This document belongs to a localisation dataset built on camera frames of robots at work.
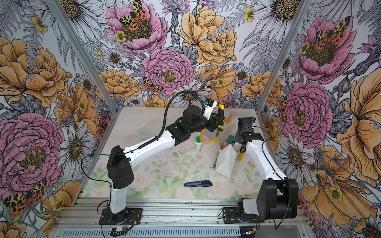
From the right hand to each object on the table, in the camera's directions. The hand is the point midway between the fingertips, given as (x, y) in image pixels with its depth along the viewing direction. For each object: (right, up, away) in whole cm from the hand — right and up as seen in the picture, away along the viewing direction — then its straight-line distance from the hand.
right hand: (244, 139), depth 86 cm
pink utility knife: (-8, -4, +11) cm, 14 cm away
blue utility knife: (-26, -25, 0) cm, 37 cm away
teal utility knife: (-4, -1, +17) cm, 17 cm away
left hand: (-15, +11, -10) cm, 21 cm away
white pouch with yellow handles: (-11, -10, -2) cm, 15 cm away
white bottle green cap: (-26, -4, +7) cm, 27 cm away
